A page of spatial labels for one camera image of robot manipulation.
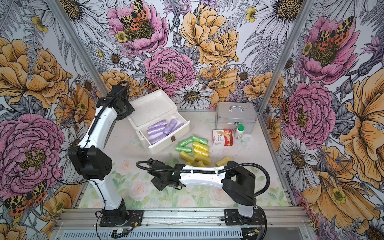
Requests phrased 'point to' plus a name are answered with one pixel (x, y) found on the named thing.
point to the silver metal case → (230, 116)
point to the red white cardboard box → (222, 137)
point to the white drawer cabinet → (143, 109)
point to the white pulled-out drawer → (157, 136)
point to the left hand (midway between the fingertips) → (128, 116)
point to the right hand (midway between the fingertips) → (161, 180)
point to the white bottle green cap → (240, 130)
